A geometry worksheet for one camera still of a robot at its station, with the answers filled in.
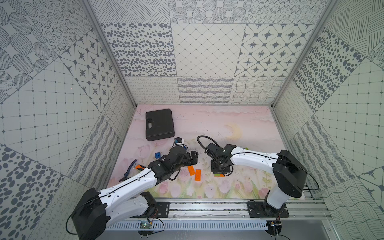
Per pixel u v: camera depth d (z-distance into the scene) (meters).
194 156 0.73
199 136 0.78
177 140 0.72
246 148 0.97
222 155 0.63
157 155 0.92
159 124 1.01
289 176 0.44
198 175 0.85
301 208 0.76
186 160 0.64
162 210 0.73
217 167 0.75
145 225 0.72
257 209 0.74
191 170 0.88
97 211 0.39
